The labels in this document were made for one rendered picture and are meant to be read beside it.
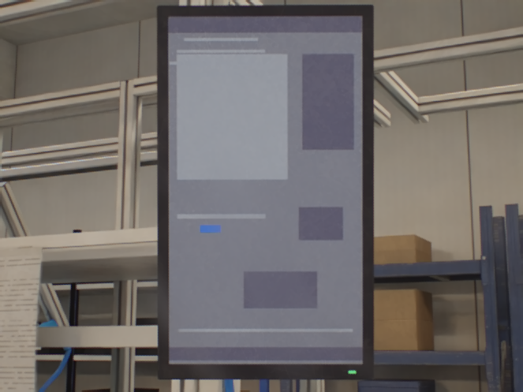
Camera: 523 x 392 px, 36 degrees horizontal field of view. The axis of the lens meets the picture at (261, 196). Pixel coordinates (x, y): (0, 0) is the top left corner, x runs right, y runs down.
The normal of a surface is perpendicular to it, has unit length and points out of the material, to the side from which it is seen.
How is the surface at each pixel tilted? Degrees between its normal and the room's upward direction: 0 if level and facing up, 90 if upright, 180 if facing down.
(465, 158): 90
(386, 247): 90
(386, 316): 90
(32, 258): 87
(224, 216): 101
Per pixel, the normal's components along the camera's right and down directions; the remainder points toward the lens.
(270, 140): -0.01, 0.01
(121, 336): -0.43, -0.17
